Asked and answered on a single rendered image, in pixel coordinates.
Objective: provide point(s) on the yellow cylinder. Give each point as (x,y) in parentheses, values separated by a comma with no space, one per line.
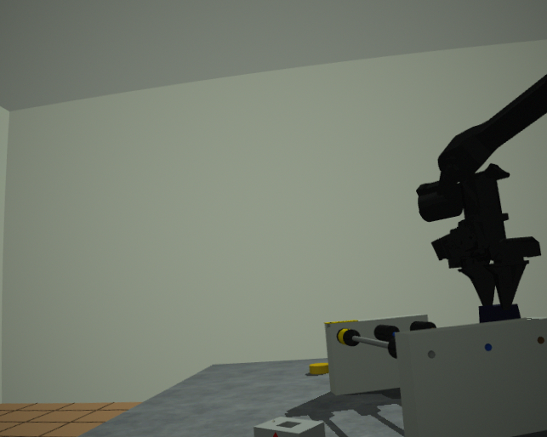
(318,368)

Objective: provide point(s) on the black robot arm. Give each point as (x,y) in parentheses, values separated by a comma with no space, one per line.
(460,187)

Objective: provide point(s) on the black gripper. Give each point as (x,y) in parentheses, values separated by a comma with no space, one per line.
(506,253)

